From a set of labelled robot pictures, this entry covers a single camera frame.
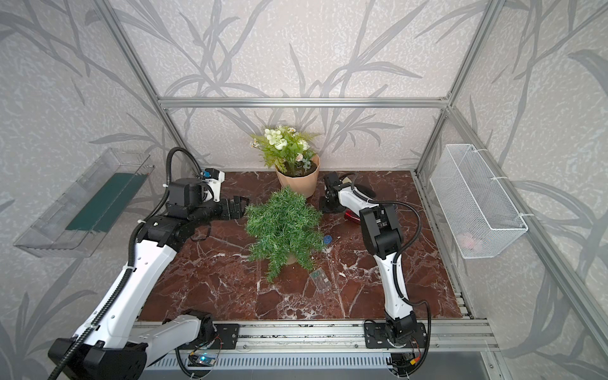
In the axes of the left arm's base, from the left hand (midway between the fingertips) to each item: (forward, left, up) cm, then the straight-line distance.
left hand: (238, 200), depth 73 cm
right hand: (+17, -28, -28) cm, 43 cm away
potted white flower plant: (+27, -14, -3) cm, 30 cm away
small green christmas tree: (-9, -15, -2) cm, 18 cm away
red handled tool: (+11, -39, -25) cm, 48 cm away
